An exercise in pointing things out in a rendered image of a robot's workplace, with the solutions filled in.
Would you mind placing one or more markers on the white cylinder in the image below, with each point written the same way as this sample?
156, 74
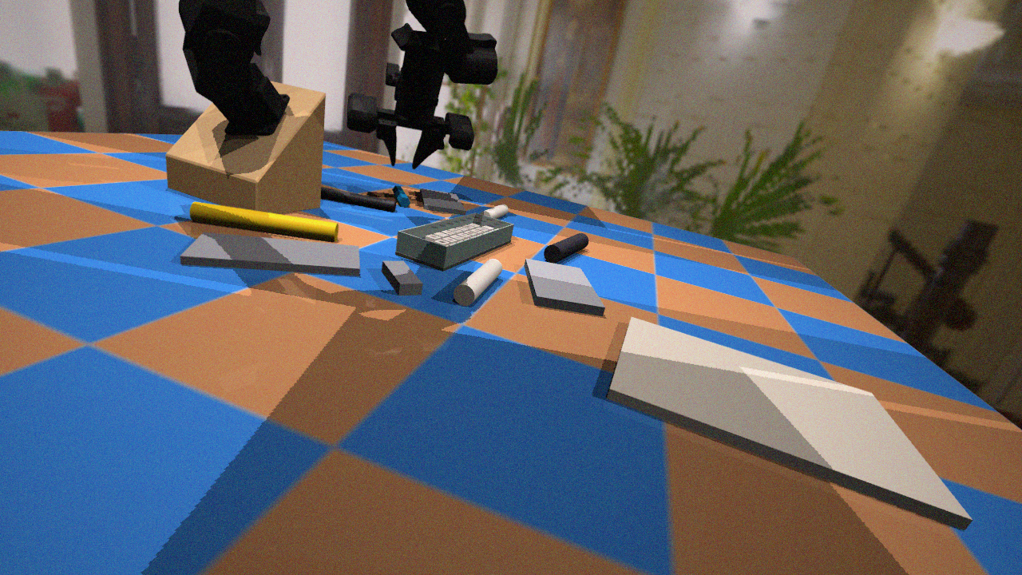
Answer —
496, 212
467, 291

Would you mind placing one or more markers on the grey keyboard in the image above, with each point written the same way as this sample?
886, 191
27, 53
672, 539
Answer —
447, 243

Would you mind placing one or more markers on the yellow cylinder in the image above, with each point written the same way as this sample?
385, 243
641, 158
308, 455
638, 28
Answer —
266, 221

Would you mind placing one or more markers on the white flat rectangular board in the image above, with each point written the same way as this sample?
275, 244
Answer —
828, 429

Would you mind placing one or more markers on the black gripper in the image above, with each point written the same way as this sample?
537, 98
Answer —
414, 110

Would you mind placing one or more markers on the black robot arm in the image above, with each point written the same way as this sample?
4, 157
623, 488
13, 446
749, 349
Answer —
221, 37

